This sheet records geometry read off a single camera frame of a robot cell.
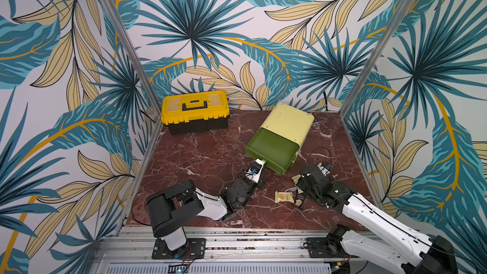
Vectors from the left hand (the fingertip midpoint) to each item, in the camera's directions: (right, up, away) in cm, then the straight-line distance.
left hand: (263, 163), depth 80 cm
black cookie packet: (+17, -17, +6) cm, 25 cm away
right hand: (+16, -8, +2) cm, 18 cm away
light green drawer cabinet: (+13, +18, +9) cm, 24 cm away
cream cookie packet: (+9, -16, +6) cm, 19 cm away
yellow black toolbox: (-34, +24, +18) cm, 45 cm away
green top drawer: (+7, +5, +3) cm, 9 cm away
